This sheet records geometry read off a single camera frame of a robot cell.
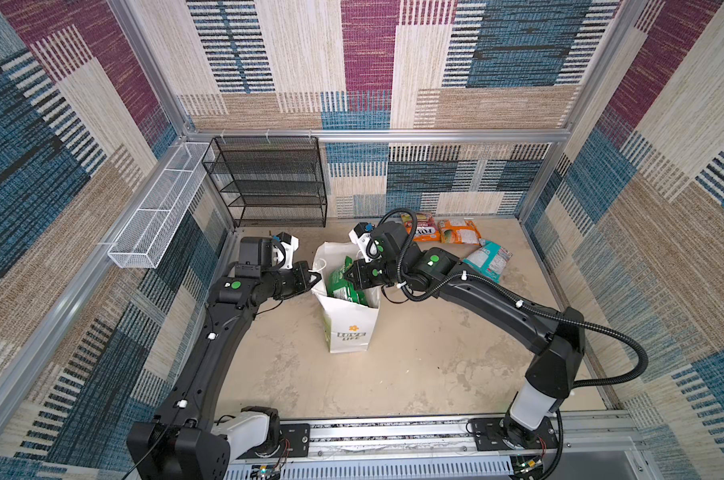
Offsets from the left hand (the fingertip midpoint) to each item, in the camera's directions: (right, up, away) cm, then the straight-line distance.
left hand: (321, 272), depth 74 cm
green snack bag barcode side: (+4, -4, +1) cm, 6 cm away
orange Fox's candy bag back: (+34, +13, +41) cm, 55 cm away
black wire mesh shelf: (-25, +30, +37) cm, 54 cm away
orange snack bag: (+45, +12, +38) cm, 60 cm away
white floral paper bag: (+7, -13, +1) cm, 15 cm away
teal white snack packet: (+53, +2, +31) cm, 61 cm away
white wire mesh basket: (-55, +19, +24) cm, 63 cm away
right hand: (+6, -2, -1) cm, 6 cm away
